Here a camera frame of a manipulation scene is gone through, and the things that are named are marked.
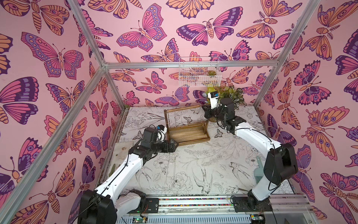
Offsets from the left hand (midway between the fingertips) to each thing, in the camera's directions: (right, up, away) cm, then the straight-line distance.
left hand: (173, 143), depth 81 cm
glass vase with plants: (+37, +34, +22) cm, 55 cm away
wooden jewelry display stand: (+10, +3, +22) cm, 24 cm away
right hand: (+19, +23, +3) cm, 30 cm away
